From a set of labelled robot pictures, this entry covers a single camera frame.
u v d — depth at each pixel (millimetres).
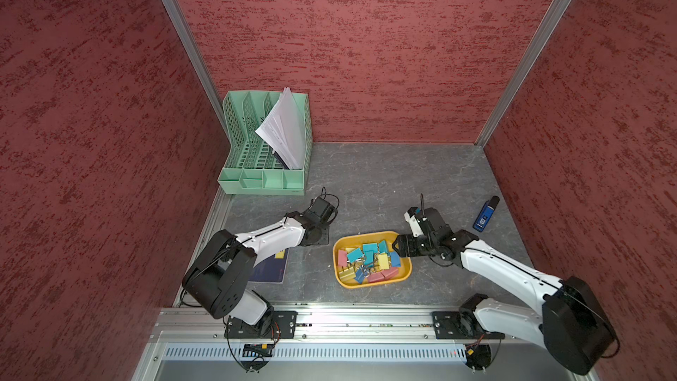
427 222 665
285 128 949
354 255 840
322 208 727
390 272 826
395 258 854
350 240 881
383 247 874
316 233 666
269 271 831
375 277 823
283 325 741
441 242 643
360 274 812
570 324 403
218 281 446
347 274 812
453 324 735
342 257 831
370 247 877
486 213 949
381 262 831
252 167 1100
